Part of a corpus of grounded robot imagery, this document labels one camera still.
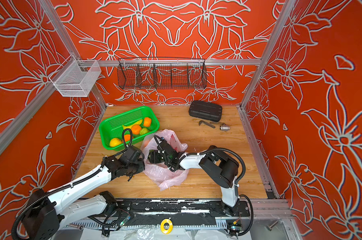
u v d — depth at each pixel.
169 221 0.68
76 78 0.92
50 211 0.39
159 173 0.79
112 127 1.04
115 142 0.91
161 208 0.74
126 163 0.61
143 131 0.97
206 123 1.07
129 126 1.03
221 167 0.48
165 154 0.68
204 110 1.07
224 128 1.02
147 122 1.03
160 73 1.00
